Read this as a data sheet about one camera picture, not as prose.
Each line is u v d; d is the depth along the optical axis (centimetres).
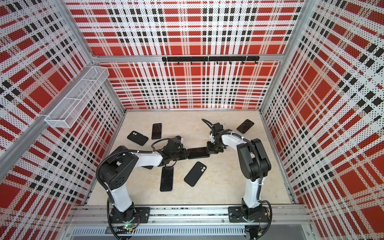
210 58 89
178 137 90
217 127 83
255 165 50
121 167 49
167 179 86
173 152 76
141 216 73
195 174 89
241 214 73
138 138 105
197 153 97
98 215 75
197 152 98
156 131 120
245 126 115
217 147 83
